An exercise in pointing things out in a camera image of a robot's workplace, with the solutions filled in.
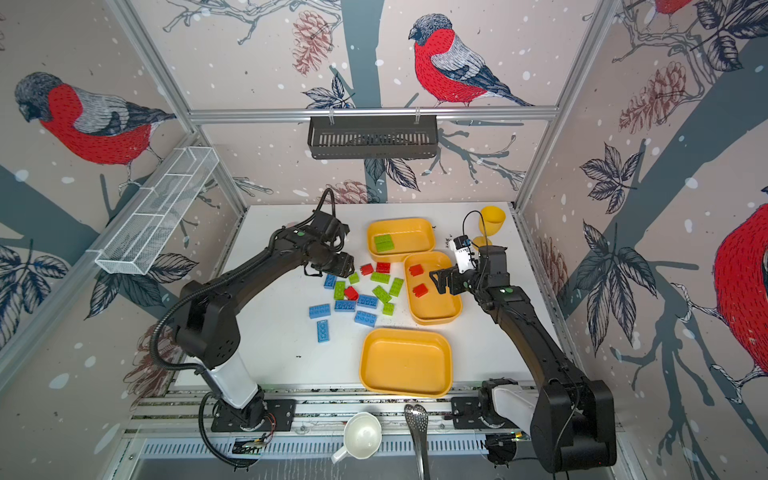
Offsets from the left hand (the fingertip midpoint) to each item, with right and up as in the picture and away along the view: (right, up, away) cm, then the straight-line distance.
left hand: (345, 268), depth 87 cm
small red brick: (+22, -3, +14) cm, 27 cm away
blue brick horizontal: (-8, -14, +4) cm, 17 cm away
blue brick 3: (+6, -11, +5) cm, 14 cm away
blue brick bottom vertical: (-7, -19, +1) cm, 20 cm away
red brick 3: (+11, -2, +14) cm, 18 cm away
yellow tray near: (+18, -26, -6) cm, 32 cm away
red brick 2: (+5, -2, +13) cm, 15 cm away
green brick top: (+10, -5, +13) cm, 17 cm away
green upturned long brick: (-4, -9, +10) cm, 14 cm away
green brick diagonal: (+11, -9, +8) cm, 16 cm away
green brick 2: (+16, -8, +11) cm, 20 cm away
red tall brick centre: (+1, -9, +8) cm, 12 cm away
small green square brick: (+1, -5, +11) cm, 12 cm away
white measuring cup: (+7, -38, -17) cm, 43 cm away
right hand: (+29, -1, -4) cm, 29 cm away
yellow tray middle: (+26, -13, +7) cm, 30 cm away
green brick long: (+12, +4, +20) cm, 23 cm away
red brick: (+24, -9, +10) cm, 27 cm away
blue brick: (-7, -6, +10) cm, 14 cm away
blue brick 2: (-1, -13, +5) cm, 14 cm away
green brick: (+11, +7, +21) cm, 25 cm away
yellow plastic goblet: (+47, +14, +10) cm, 50 cm away
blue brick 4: (+6, -16, +3) cm, 17 cm away
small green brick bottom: (+13, -14, +5) cm, 20 cm away
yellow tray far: (+15, +8, +23) cm, 28 cm away
